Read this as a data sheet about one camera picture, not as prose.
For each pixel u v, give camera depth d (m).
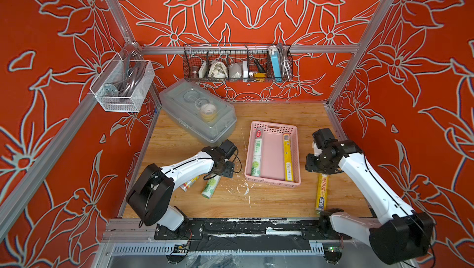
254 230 0.74
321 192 0.79
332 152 0.54
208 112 0.93
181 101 0.99
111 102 0.72
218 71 0.90
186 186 0.82
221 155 0.64
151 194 0.42
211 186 0.81
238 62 0.95
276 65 0.86
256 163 0.88
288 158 0.90
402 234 0.38
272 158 0.93
